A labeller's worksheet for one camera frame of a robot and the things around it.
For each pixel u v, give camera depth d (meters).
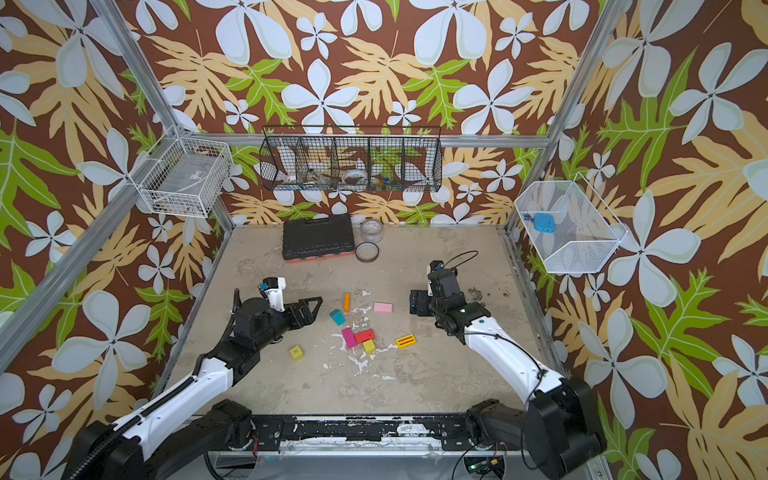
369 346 0.86
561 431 0.40
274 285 0.73
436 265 0.76
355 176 0.99
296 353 0.85
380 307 0.96
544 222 0.86
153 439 0.44
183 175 0.86
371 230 1.19
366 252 1.13
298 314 0.72
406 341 0.89
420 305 0.77
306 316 0.72
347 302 0.97
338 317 0.95
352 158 0.97
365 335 0.91
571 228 0.83
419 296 0.76
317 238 1.13
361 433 0.75
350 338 0.90
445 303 0.64
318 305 0.78
